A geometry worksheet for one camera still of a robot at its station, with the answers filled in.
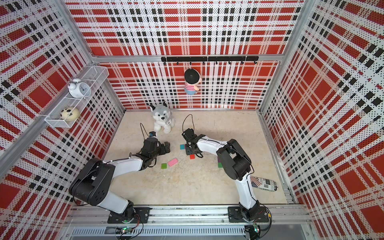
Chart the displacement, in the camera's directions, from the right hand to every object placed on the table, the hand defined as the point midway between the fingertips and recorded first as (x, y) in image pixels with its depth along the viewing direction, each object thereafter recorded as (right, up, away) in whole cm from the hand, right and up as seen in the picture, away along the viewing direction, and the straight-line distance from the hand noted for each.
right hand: (193, 149), depth 97 cm
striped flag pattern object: (+39, -16, -17) cm, 46 cm away
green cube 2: (+17, -9, -5) cm, 20 cm away
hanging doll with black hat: (-1, +45, -5) cm, 45 cm away
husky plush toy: (-20, +21, -1) cm, 29 cm away
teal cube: (-8, +1, +3) cm, 9 cm away
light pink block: (-13, -8, -4) cm, 16 cm away
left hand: (-18, +3, -2) cm, 18 cm away
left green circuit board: (-31, -34, -28) cm, 54 cm away
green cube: (-18, -9, -6) cm, 22 cm away
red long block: (-1, -4, -4) cm, 6 cm away
